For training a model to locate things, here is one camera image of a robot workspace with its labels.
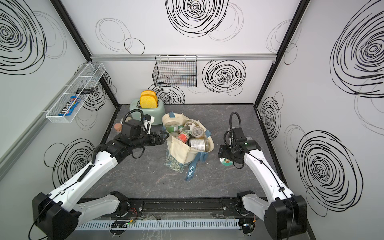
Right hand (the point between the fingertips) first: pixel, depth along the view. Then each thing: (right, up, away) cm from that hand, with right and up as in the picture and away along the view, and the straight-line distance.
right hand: (227, 155), depth 80 cm
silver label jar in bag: (-15, +6, -1) cm, 16 cm away
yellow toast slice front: (-48, +31, +15) cm, 59 cm away
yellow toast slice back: (-48, +37, +16) cm, 62 cm away
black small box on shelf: (-75, +35, -2) cm, 83 cm away
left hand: (-34, +12, -4) cm, 36 cm away
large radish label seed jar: (-1, -2, -3) cm, 4 cm away
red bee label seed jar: (-23, +10, -2) cm, 26 cm away
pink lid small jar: (-66, +15, +13) cm, 69 cm away
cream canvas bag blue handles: (-26, +1, -1) cm, 26 cm away
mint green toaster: (-41, +23, +17) cm, 50 cm away
